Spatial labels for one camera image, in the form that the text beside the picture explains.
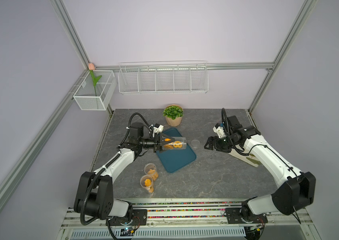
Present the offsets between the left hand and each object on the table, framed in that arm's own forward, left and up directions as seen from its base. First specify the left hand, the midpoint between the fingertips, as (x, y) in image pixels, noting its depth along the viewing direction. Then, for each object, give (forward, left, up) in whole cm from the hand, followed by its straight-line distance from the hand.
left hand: (173, 144), depth 73 cm
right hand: (+2, -21, -7) cm, 22 cm away
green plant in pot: (+30, -2, -10) cm, 31 cm away
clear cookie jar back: (-3, +14, -20) cm, 25 cm away
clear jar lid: (+14, -16, -23) cm, 32 cm away
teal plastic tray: (+4, -1, -24) cm, 24 cm away
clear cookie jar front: (-11, +15, -18) cm, 26 cm away
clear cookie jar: (+2, -4, -2) cm, 5 cm away
